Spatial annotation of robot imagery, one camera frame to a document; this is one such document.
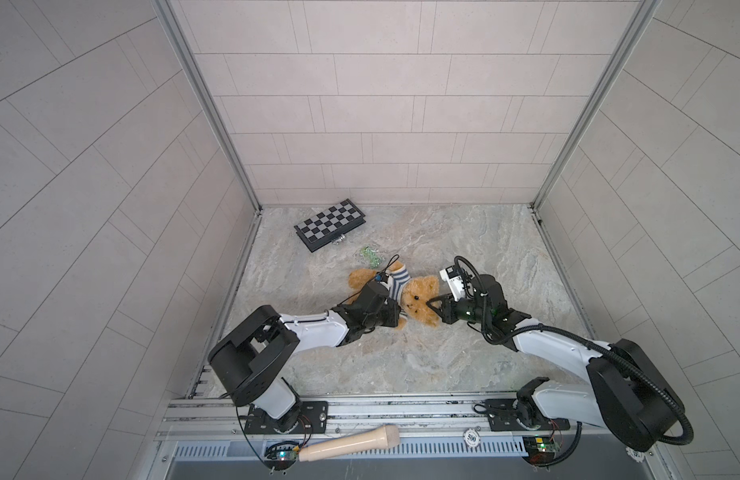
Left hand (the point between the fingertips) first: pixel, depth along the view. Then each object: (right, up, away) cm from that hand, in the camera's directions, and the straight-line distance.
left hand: (408, 307), depth 87 cm
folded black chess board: (-28, +24, +19) cm, 42 cm away
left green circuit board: (-29, -26, -22) cm, 45 cm away
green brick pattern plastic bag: (-12, +14, +15) cm, 24 cm away
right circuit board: (+29, -28, -19) cm, 44 cm away
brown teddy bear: (+1, +4, -6) cm, 8 cm away
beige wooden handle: (-7, -23, -21) cm, 32 cm away
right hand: (+5, +2, -5) cm, 7 cm away
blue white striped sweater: (-3, +9, -2) cm, 10 cm away
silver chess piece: (-24, +18, +18) cm, 35 cm away
